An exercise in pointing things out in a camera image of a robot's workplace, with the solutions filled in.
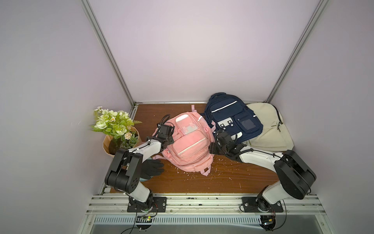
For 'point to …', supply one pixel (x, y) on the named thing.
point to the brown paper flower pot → (111, 144)
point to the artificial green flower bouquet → (118, 124)
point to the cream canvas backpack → (274, 136)
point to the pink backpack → (192, 150)
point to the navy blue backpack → (227, 112)
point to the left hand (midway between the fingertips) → (170, 137)
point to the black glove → (150, 167)
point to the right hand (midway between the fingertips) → (212, 141)
